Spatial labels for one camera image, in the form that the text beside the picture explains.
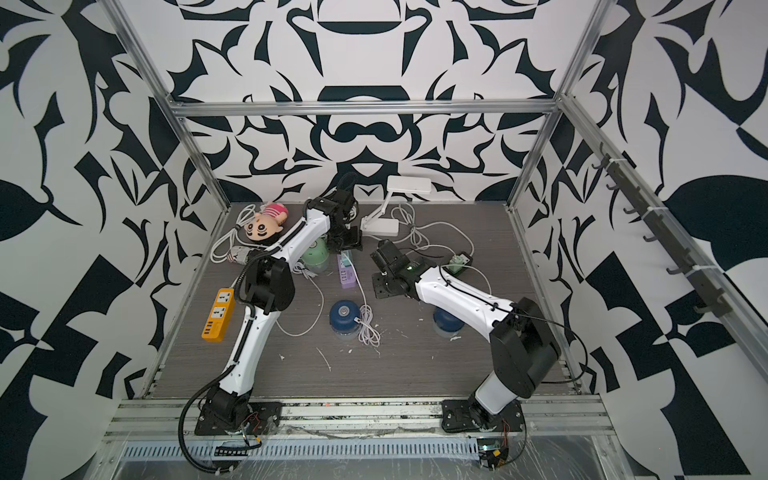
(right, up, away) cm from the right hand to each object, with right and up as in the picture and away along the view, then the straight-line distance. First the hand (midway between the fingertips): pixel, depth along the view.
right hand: (381, 280), depth 86 cm
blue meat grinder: (-10, -10, -7) cm, 15 cm away
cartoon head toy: (-39, +17, +16) cm, 45 cm away
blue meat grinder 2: (+18, -11, -4) cm, 21 cm away
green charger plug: (+23, +5, +8) cm, 25 cm away
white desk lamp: (-4, +16, +23) cm, 29 cm away
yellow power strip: (-48, -11, +3) cm, 49 cm away
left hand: (-10, +10, +16) cm, 21 cm away
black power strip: (+29, +4, +15) cm, 33 cm away
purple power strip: (-11, +1, +12) cm, 16 cm away
